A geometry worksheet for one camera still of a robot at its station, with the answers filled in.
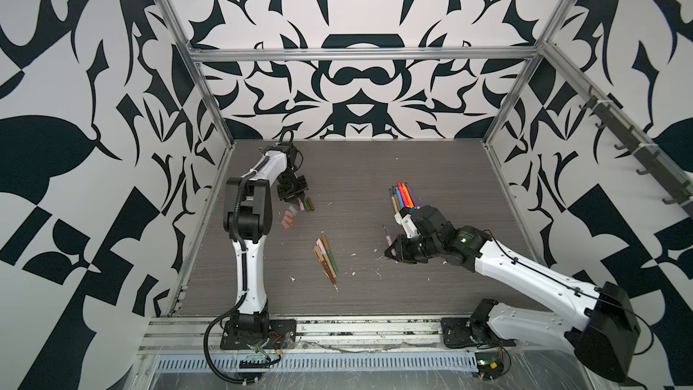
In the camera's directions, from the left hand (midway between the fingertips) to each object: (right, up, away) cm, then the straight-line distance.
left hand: (300, 196), depth 100 cm
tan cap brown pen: (+9, -19, -13) cm, 25 cm away
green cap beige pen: (+34, -2, +1) cm, 35 cm away
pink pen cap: (+1, -2, -3) cm, 4 cm away
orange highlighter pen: (+40, 0, +2) cm, 40 cm away
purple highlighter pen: (+41, +1, +2) cm, 41 cm away
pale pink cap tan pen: (+10, -18, -12) cm, 23 cm away
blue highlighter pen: (+37, -1, +2) cm, 37 cm away
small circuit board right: (+54, -41, -29) cm, 74 cm away
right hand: (+27, -13, -24) cm, 38 cm away
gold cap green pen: (+10, -15, -10) cm, 21 cm away
